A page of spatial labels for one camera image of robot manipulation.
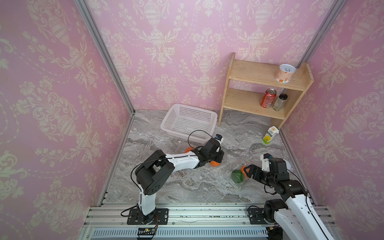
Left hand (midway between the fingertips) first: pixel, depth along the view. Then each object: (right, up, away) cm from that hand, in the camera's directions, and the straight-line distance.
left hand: (223, 154), depth 89 cm
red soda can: (+26, +33, -2) cm, 42 cm away
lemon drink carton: (+31, +11, +6) cm, 33 cm away
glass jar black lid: (+33, +31, -2) cm, 45 cm away
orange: (-20, +6, -18) cm, 28 cm away
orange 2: (-6, -5, -2) cm, 8 cm away
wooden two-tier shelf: (+18, +34, +9) cm, 40 cm away
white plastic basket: (-20, +19, +24) cm, 37 cm away
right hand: (+13, -7, -8) cm, 17 cm away
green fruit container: (+6, -10, -7) cm, 14 cm away
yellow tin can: (+37, -5, -3) cm, 37 cm away
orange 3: (+9, -7, -9) cm, 15 cm away
